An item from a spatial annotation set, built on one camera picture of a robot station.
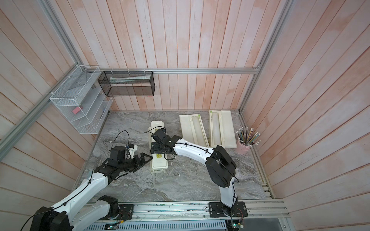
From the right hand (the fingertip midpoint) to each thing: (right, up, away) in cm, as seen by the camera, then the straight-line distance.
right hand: (156, 149), depth 87 cm
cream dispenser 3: (+44, +10, +11) cm, 46 cm away
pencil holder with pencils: (+57, +5, +4) cm, 58 cm away
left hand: (-4, -7, -6) cm, 10 cm away
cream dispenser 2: (+19, +13, +14) cm, 27 cm away
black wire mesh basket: (-25, +46, +18) cm, 55 cm away
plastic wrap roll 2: (+41, +12, +14) cm, 44 cm away
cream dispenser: (+2, -6, -8) cm, 10 cm away
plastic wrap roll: (+28, +8, +9) cm, 30 cm away
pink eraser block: (-47, +24, -4) cm, 53 cm away
